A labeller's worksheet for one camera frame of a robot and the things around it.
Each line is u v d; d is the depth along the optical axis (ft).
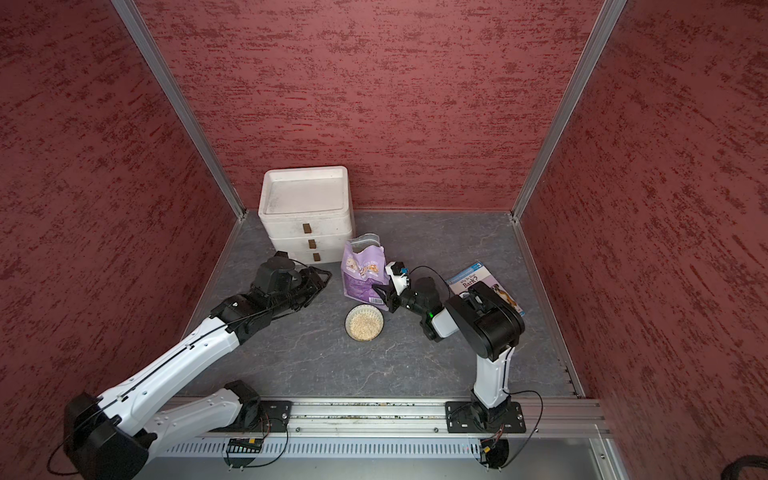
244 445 2.38
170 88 2.75
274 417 2.42
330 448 2.54
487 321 1.67
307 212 2.85
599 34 2.43
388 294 2.73
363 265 2.67
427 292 2.42
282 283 1.91
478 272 3.29
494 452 2.31
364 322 2.80
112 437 1.21
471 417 2.28
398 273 2.60
